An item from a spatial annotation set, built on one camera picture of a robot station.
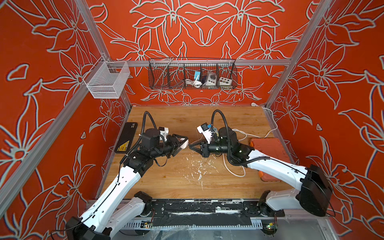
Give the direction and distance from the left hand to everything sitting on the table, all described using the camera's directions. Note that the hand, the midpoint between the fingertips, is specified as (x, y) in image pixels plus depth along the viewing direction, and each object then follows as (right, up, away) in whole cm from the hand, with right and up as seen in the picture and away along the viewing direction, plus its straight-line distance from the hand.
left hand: (187, 141), depth 68 cm
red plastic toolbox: (+54, -8, +25) cm, 60 cm away
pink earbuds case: (-1, -2, -1) cm, 2 cm away
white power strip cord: (+40, 0, +33) cm, 52 cm away
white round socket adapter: (+15, +35, +22) cm, 44 cm away
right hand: (0, -3, -1) cm, 3 cm away
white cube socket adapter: (+24, +35, +25) cm, 49 cm away
